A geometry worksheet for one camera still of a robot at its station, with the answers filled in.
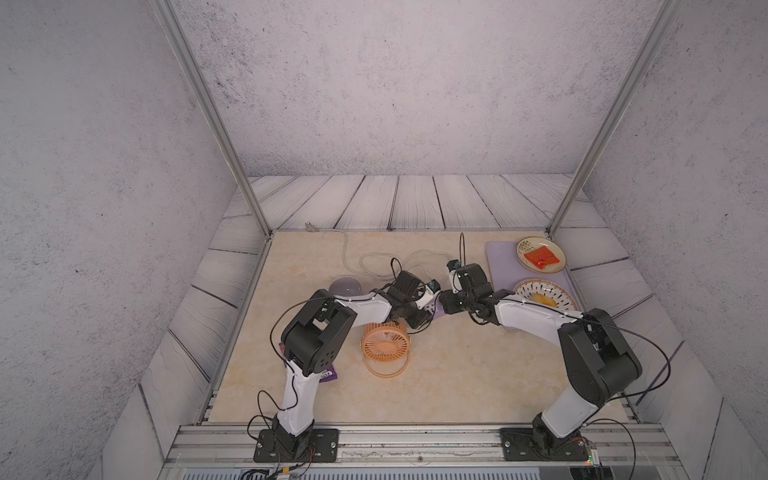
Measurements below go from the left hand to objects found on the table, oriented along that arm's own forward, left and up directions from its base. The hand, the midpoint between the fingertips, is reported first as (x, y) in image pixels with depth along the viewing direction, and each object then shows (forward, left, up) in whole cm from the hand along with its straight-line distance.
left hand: (431, 314), depth 96 cm
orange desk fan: (-13, +14, +5) cm, 20 cm away
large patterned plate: (+7, -42, +1) cm, 42 cm away
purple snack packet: (-18, +31, -1) cm, 36 cm away
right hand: (+3, -5, +6) cm, 8 cm away
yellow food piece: (+3, -36, +2) cm, 37 cm away
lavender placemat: (+18, -29, -1) cm, 34 cm away
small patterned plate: (+29, -41, +1) cm, 50 cm away
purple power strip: (-2, -1, +6) cm, 6 cm away
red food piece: (+22, -42, +1) cm, 48 cm away
